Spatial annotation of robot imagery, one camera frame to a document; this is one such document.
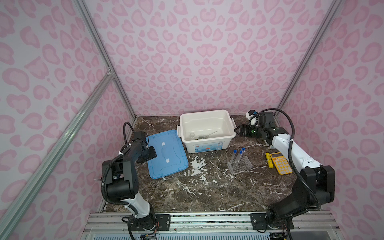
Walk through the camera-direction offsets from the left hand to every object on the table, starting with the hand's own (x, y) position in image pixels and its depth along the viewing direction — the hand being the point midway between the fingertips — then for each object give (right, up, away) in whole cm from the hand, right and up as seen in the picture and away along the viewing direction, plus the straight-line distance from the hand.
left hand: (151, 154), depth 94 cm
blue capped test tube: (+54, +1, +6) cm, 54 cm away
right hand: (+54, +16, -9) cm, 57 cm away
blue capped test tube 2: (+54, -1, -6) cm, 54 cm away
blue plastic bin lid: (+12, -3, +2) cm, 12 cm away
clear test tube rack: (+56, -6, -2) cm, 57 cm away
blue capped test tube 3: (+60, +2, +7) cm, 60 cm away
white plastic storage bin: (+36, +14, +13) cm, 41 cm away
